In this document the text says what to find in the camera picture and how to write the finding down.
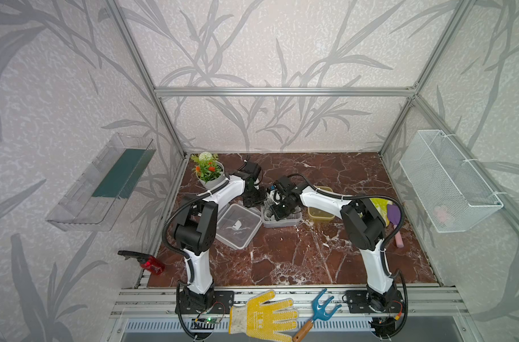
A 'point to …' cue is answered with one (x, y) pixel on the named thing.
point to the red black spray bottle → (147, 262)
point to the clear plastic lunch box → (269, 221)
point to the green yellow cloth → (382, 206)
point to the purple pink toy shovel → (394, 215)
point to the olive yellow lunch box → (315, 213)
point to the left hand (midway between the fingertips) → (265, 202)
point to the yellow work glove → (260, 321)
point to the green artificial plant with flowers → (207, 169)
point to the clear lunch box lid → (237, 226)
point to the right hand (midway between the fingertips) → (271, 216)
